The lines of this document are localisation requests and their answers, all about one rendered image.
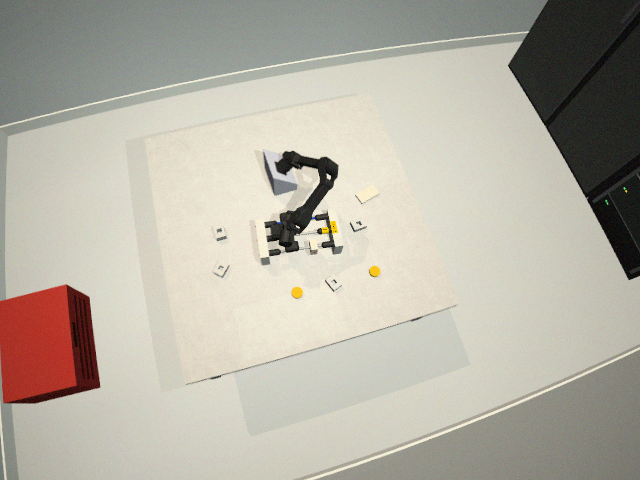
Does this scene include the cream flat rectangular plate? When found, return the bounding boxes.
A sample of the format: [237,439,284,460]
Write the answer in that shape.
[355,184,379,204]

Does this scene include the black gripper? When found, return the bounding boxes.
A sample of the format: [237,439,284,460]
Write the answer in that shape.
[279,212,299,253]

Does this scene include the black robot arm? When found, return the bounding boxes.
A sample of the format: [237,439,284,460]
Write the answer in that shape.
[270,151,339,247]

